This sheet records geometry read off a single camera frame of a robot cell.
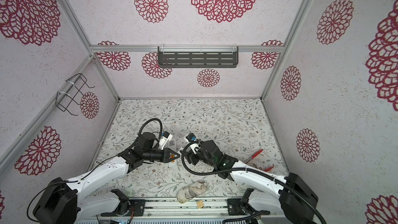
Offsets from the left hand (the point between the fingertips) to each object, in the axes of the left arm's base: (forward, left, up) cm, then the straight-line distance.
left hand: (178, 158), depth 78 cm
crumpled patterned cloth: (-13, -6, -9) cm, 17 cm away
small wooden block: (-18, -10, -11) cm, 24 cm away
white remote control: (+14, +6, -10) cm, 18 cm away
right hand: (+5, -4, +6) cm, 9 cm away
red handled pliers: (+7, -44, -13) cm, 47 cm away
